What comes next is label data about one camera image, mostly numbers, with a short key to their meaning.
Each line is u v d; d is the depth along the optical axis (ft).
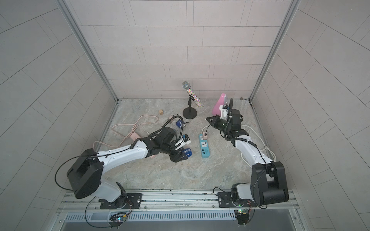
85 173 1.37
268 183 1.35
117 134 3.11
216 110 3.38
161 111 3.51
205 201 2.37
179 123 3.25
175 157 2.28
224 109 2.51
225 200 2.32
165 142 2.11
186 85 2.84
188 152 2.53
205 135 2.90
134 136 3.07
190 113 3.54
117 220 2.15
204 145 2.92
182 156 2.42
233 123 2.11
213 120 2.40
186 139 2.29
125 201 2.15
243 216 2.24
